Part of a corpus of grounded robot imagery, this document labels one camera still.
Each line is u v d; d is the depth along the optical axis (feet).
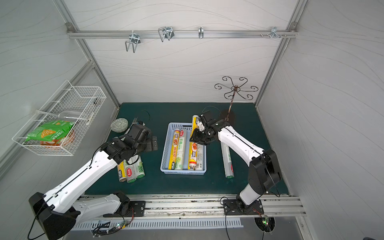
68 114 2.08
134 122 3.64
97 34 2.56
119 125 3.43
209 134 1.98
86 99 2.63
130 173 2.65
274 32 2.51
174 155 2.91
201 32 2.57
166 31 2.53
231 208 2.40
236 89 2.82
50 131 1.79
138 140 1.83
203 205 2.47
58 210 1.26
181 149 2.97
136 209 2.41
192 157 2.46
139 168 2.74
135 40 2.57
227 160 2.82
